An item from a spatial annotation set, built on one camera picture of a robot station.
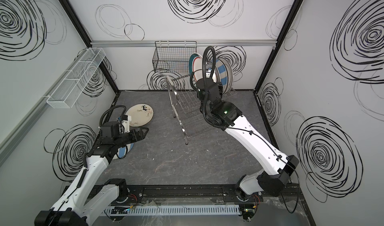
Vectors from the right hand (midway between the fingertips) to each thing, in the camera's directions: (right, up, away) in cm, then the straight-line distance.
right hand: (208, 78), depth 65 cm
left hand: (-34, -26, +15) cm, 45 cm away
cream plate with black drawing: (-45, -19, +42) cm, 64 cm away
